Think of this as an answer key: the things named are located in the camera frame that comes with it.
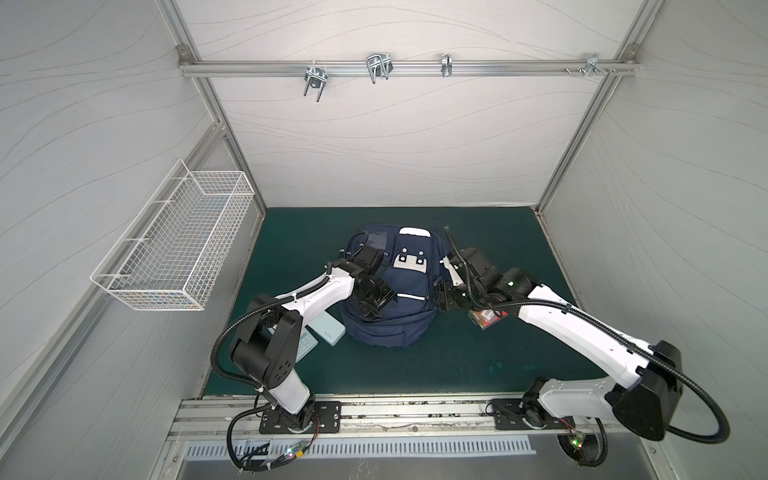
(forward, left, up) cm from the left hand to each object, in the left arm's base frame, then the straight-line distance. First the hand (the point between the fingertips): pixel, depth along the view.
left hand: (399, 301), depth 86 cm
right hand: (-1, -12, +9) cm, 15 cm away
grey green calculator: (-11, +26, -6) cm, 29 cm away
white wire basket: (-2, +53, +23) cm, 58 cm away
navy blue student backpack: (+16, -4, -3) cm, 17 cm away
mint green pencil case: (-6, +21, -6) cm, 22 cm away
